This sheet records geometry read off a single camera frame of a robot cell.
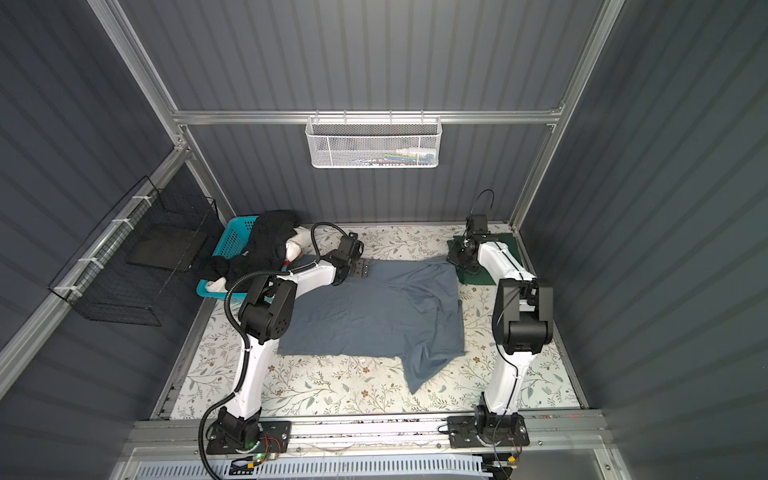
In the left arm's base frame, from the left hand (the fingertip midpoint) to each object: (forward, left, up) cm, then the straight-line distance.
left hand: (352, 262), depth 108 cm
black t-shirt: (-4, +27, +12) cm, 30 cm away
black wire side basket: (-18, +50, +27) cm, 59 cm away
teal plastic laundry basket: (+17, +48, -4) cm, 51 cm away
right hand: (-8, -36, +9) cm, 38 cm away
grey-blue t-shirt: (-20, -18, -1) cm, 27 cm away
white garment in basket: (0, +17, +12) cm, 21 cm away
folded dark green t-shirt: (-31, -32, +31) cm, 55 cm away
